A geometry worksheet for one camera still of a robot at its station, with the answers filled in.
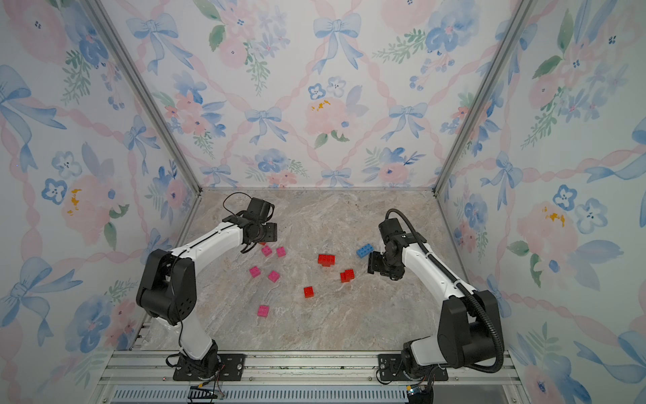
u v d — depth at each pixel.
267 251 0.98
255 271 0.92
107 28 0.72
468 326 0.42
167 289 0.48
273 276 0.92
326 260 0.94
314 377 0.74
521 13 0.69
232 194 0.78
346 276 0.90
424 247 0.56
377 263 0.76
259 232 0.71
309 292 0.88
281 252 0.98
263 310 0.83
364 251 0.97
